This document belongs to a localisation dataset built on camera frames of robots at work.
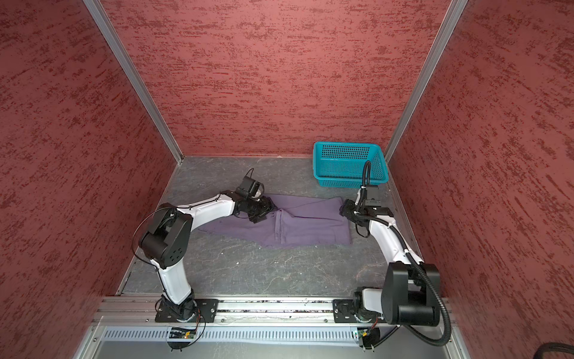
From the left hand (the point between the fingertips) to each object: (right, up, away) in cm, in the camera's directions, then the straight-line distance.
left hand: (273, 215), depth 92 cm
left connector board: (-29, -36, -20) cm, 50 cm away
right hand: (+30, +1, -4) cm, 30 cm away
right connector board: (+34, -37, -21) cm, 54 cm away
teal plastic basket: (+34, +23, +25) cm, 48 cm away
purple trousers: (+10, -3, +3) cm, 11 cm away
